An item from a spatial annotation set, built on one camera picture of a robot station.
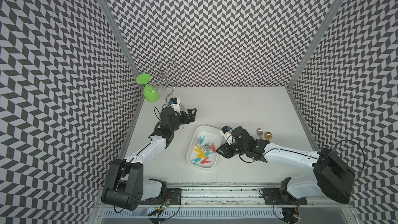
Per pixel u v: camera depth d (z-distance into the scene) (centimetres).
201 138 92
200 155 85
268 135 92
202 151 87
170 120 66
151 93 88
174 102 74
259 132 94
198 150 87
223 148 74
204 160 83
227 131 73
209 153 87
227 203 72
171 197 72
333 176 42
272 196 74
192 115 77
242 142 64
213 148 88
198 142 89
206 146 88
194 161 84
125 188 41
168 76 83
